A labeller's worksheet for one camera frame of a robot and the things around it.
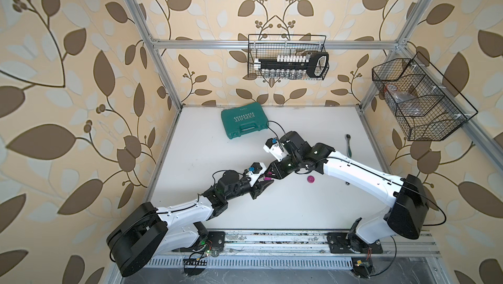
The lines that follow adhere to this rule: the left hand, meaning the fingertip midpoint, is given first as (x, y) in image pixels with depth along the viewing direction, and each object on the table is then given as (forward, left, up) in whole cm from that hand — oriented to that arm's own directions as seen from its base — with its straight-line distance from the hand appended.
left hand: (267, 174), depth 77 cm
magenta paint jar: (-2, 0, +1) cm, 2 cm away
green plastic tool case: (+38, +12, -10) cm, 41 cm away
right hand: (0, 0, +1) cm, 1 cm away
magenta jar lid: (+5, -21, -14) cm, 26 cm away
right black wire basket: (+18, -60, +21) cm, 66 cm away
